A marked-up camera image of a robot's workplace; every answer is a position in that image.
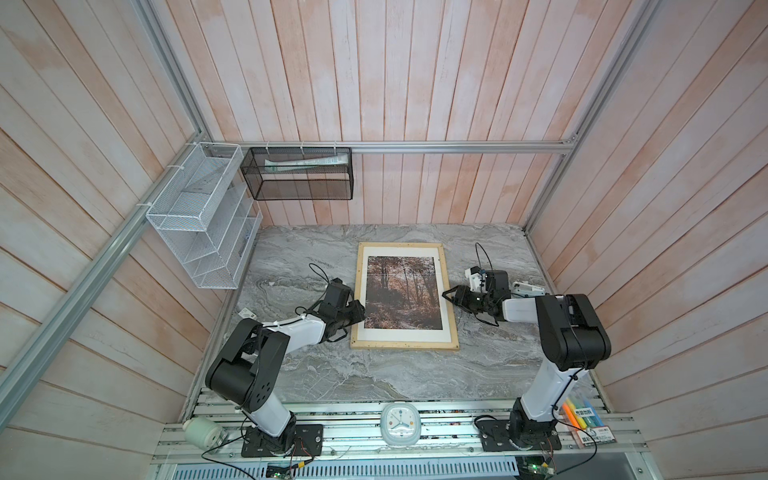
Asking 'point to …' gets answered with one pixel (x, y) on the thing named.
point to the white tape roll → (204, 434)
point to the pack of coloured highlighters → (585, 424)
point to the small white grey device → (525, 290)
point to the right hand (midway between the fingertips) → (447, 295)
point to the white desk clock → (400, 424)
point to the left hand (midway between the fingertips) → (361, 315)
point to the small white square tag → (246, 314)
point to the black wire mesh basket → (289, 173)
